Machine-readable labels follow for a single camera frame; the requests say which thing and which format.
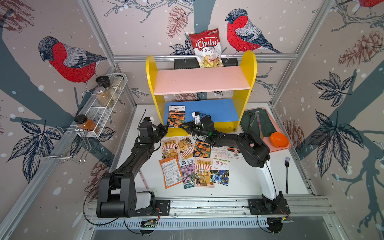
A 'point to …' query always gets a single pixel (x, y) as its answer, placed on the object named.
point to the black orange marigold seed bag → (202, 149)
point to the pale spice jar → (117, 83)
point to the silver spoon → (257, 113)
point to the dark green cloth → (249, 124)
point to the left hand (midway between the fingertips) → (171, 122)
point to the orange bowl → (279, 140)
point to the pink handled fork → (144, 180)
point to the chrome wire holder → (66, 143)
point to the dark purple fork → (286, 162)
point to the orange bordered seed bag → (171, 171)
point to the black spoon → (250, 114)
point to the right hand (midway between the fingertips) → (178, 126)
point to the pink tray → (271, 148)
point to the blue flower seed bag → (220, 171)
